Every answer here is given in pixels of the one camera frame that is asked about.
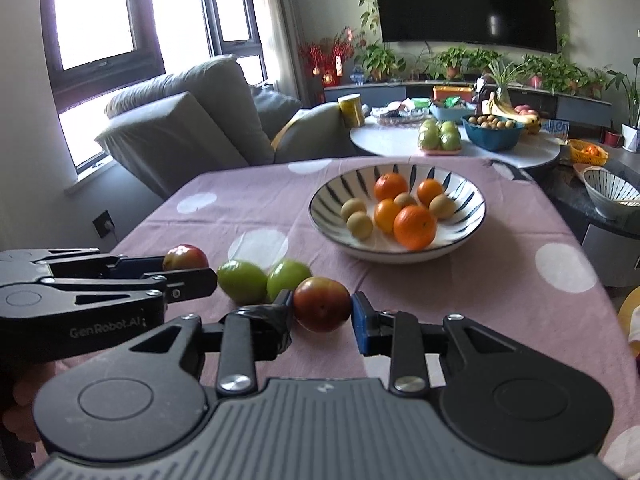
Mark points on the bunch of bananas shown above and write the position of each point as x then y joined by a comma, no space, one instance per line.
505,107

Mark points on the red berry branch decoration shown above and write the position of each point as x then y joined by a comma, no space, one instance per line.
325,52

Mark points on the blue bowl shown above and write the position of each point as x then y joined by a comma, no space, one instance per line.
492,140

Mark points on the yellow can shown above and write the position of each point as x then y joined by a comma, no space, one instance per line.
351,110

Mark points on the oval green fruit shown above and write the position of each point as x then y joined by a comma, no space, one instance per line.
241,280

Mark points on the tall plant in white pot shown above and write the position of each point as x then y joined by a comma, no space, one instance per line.
631,137

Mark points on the brown round fruit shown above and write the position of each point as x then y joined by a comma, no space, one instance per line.
360,225
353,208
405,200
441,206

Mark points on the blue patterned box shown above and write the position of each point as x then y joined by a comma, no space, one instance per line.
556,128

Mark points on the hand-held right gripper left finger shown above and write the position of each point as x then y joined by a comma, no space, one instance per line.
272,330

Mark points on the pile of brown longans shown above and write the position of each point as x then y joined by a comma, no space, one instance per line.
492,122

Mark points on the round white coffee table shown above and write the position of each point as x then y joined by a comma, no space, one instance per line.
390,145

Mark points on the pink peaches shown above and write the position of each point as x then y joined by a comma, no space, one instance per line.
526,111

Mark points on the glass plate of snacks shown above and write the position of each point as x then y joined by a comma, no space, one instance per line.
400,117

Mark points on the spider plant in vase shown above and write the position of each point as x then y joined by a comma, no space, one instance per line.
502,82

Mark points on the round green apple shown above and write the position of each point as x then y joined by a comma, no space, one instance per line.
287,277

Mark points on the wide dark-framed window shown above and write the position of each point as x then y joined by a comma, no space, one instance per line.
90,10

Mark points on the red apple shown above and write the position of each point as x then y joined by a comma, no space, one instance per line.
321,304
185,257

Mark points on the black wall television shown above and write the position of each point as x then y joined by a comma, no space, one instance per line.
465,5

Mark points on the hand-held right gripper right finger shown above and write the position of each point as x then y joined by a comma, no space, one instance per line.
364,327

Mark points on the large orange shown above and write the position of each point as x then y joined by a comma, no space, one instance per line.
414,227

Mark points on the large white dark-striped bowl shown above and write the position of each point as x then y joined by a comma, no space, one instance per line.
345,247

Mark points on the wide green potted plant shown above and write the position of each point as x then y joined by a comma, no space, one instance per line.
555,72

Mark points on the person's left hand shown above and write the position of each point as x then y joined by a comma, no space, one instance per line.
31,384

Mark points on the blue snack tray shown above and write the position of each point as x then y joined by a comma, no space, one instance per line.
450,112

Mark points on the orange box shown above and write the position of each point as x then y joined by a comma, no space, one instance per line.
452,93

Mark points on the small orange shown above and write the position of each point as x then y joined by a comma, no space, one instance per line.
431,191

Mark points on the small red pot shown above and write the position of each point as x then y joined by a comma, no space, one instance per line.
612,138

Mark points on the grey pillow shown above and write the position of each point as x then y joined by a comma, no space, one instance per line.
275,110

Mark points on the grey cushion with yellow trim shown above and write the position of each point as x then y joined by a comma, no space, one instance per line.
315,132

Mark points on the yellow-orange citrus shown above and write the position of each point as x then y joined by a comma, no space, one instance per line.
385,216

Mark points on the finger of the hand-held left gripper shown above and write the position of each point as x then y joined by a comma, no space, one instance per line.
130,265
195,282

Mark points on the orange basket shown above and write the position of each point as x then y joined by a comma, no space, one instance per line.
587,157

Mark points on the yellow container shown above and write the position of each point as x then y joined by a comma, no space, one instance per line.
629,312

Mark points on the blue white porcelain ornament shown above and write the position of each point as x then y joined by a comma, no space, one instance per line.
357,76

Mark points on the beige curtain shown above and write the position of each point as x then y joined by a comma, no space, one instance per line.
275,30

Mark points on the dark glass side table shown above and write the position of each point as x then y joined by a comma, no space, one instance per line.
575,200

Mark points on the narrow dark-framed window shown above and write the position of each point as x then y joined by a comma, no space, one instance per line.
230,5

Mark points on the black wall socket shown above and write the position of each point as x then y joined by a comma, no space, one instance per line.
104,223

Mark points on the grey sofa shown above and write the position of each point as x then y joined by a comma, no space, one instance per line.
190,120

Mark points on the pink white-dotted tablecloth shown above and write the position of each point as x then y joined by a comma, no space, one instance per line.
500,285

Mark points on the grey television cabinet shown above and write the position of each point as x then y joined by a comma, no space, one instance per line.
380,95

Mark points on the small white dark-striped bowl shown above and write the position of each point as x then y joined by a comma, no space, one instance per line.
607,195

